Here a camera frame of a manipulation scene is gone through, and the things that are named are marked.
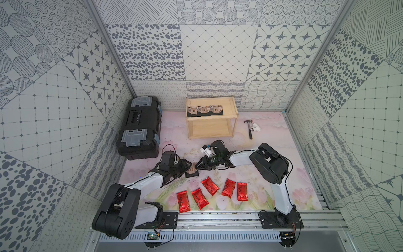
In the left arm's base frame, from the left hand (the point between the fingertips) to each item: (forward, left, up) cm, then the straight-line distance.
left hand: (189, 163), depth 89 cm
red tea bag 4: (-13, -22, -2) cm, 26 cm away
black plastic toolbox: (+8, +27, +14) cm, 31 cm away
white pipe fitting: (+29, -44, -1) cm, 52 cm away
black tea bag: (+24, -1, +18) cm, 30 cm away
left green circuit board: (-34, +14, -6) cm, 37 cm away
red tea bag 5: (-14, -29, -3) cm, 32 cm away
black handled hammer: (+24, -40, -4) cm, 47 cm away
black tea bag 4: (-3, -1, -5) cm, 6 cm away
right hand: (-2, -5, -3) cm, 6 cm away
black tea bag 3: (+27, -15, +17) cm, 35 cm away
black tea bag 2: (+26, -8, +17) cm, 32 cm away
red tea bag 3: (-12, -12, -3) cm, 17 cm away
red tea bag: (-20, +1, -3) cm, 20 cm away
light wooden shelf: (+22, -13, +17) cm, 31 cm away
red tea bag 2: (-18, -7, -3) cm, 20 cm away
